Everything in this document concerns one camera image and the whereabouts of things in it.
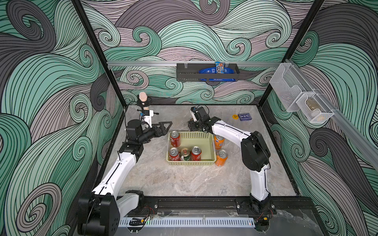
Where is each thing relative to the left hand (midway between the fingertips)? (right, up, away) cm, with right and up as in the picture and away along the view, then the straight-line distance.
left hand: (167, 122), depth 76 cm
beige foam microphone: (-16, +15, +11) cm, 25 cm away
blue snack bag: (+28, +32, +16) cm, 45 cm away
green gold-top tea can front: (+10, -19, +5) cm, 22 cm away
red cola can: (+3, -11, +12) cm, 16 cm away
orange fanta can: (+30, -12, +11) cm, 34 cm away
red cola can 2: (+3, -19, +5) cm, 20 cm away
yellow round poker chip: (+49, +3, +38) cm, 62 cm away
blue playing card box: (+55, +3, +35) cm, 65 cm away
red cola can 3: (+16, -18, +6) cm, 25 cm away
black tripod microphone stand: (-14, +12, +15) cm, 24 cm away
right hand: (+16, -1, +20) cm, 26 cm away
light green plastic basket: (+23, -13, +21) cm, 34 cm away
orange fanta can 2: (+30, -20, +5) cm, 37 cm away
